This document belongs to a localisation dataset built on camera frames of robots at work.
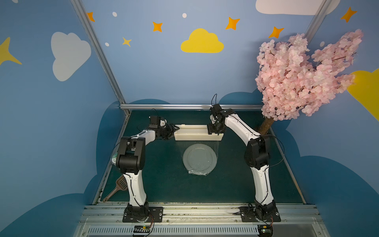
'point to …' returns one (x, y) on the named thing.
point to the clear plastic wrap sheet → (183, 144)
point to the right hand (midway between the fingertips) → (214, 130)
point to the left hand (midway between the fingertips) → (178, 128)
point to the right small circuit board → (265, 230)
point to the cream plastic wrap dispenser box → (195, 132)
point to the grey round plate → (199, 159)
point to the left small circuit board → (141, 229)
